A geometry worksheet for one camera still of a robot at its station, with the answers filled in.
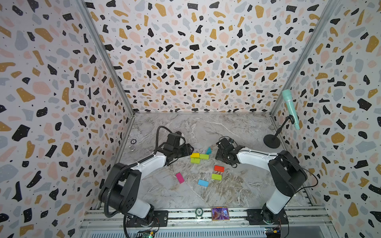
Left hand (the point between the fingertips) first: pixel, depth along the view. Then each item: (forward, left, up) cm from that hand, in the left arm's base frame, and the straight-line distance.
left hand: (194, 148), depth 89 cm
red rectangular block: (-8, -15, -10) cm, 20 cm away
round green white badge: (-33, -2, -3) cm, 33 cm away
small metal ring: (+12, +43, -9) cm, 45 cm away
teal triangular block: (+4, -10, -10) cm, 15 cm away
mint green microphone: (+19, -53, +25) cm, 61 cm away
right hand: (-1, -18, -8) cm, 20 cm away
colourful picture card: (-33, -13, -8) cm, 36 cm away
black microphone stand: (+12, -55, -10) cm, 57 cm away
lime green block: (+1, -6, -12) cm, 13 cm away
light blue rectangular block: (-17, -5, -10) cm, 20 cm away
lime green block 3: (-14, -13, -10) cm, 21 cm away
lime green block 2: (-3, -1, -10) cm, 10 cm away
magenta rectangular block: (-14, +9, -10) cm, 19 cm away
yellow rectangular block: (+1, 0, -10) cm, 10 cm away
